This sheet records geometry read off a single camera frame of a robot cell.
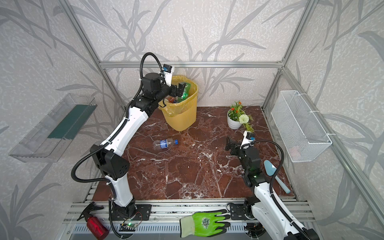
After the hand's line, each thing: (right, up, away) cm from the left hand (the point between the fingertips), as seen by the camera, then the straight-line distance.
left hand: (179, 75), depth 75 cm
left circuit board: (-25, -75, -3) cm, 79 cm away
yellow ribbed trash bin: (-1, -20, +17) cm, 26 cm away
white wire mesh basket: (+54, -30, -14) cm, 63 cm away
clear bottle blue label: (-12, -38, +19) cm, 44 cm away
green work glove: (+13, -72, -6) cm, 73 cm away
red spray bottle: (-37, -72, -8) cm, 81 cm away
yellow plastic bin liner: (-3, -16, +11) cm, 20 cm away
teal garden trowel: (+51, -52, +11) cm, 74 cm away
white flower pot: (+32, -26, +27) cm, 49 cm away
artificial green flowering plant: (+35, -19, +23) cm, 46 cm away
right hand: (+30, -30, +5) cm, 43 cm away
